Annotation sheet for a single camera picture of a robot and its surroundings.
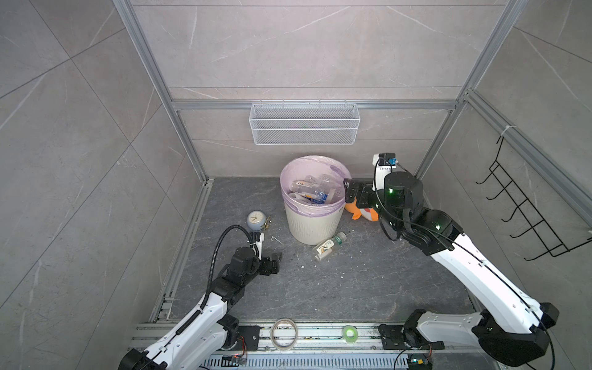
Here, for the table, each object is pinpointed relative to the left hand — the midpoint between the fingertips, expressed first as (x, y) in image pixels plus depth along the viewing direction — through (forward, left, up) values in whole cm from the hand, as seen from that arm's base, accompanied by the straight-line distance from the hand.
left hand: (270, 248), depth 83 cm
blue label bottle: (+15, -18, +11) cm, 26 cm away
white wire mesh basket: (+50, -13, +20) cm, 55 cm away
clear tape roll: (-23, -2, -9) cm, 25 cm away
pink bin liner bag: (+27, -13, +15) cm, 34 cm away
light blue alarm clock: (+17, +8, -6) cm, 19 cm away
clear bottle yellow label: (+19, -15, +14) cm, 28 cm away
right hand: (+6, -27, +30) cm, 41 cm away
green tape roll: (-27, -27, -10) cm, 39 cm away
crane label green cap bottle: (+2, -21, -5) cm, 22 cm away
